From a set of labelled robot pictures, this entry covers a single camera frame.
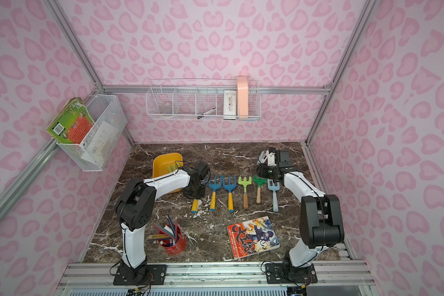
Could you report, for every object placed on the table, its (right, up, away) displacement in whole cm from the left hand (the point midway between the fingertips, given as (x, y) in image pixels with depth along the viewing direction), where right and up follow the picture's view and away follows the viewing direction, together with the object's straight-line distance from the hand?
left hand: (200, 194), depth 96 cm
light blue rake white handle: (+39, +3, +2) cm, 39 cm away
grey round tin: (-18, +45, +2) cm, 49 cm away
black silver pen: (+2, +41, -3) cm, 41 cm away
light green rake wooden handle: (+23, -2, -4) cm, 24 cm away
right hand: (+30, +14, -3) cm, 34 cm away
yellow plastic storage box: (-25, +16, +13) cm, 33 cm away
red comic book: (+25, -16, -15) cm, 34 cm away
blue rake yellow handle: (+7, +4, +2) cm, 8 cm away
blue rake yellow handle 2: (+16, 0, -1) cm, 16 cm away
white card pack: (+15, +46, -6) cm, 49 cm away
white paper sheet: (-43, +25, -13) cm, 51 cm away
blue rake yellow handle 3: (-2, -5, -6) cm, 7 cm away
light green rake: (-19, +12, +10) cm, 25 cm away
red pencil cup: (-5, -14, -24) cm, 29 cm away
